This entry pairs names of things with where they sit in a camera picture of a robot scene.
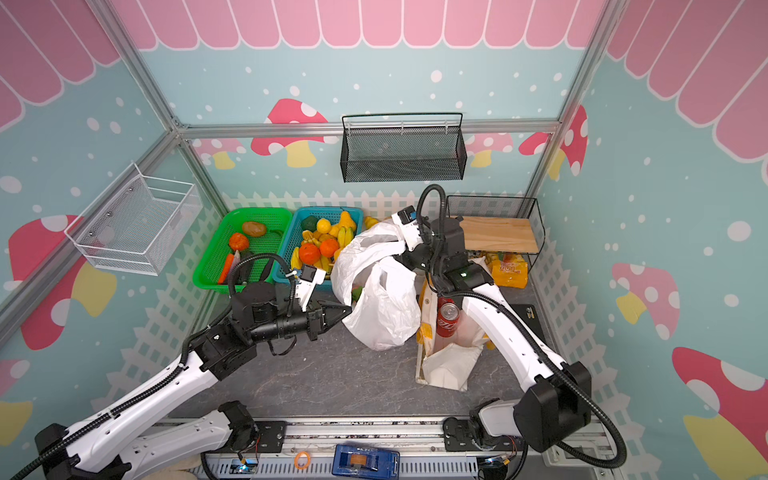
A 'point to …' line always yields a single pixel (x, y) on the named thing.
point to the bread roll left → (369, 222)
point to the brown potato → (254, 229)
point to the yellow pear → (346, 220)
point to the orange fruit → (309, 253)
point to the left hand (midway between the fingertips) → (350, 318)
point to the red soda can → (448, 313)
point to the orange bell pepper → (239, 242)
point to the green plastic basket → (254, 265)
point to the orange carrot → (226, 270)
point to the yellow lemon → (323, 225)
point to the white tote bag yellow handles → (446, 362)
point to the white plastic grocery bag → (383, 294)
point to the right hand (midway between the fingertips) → (385, 244)
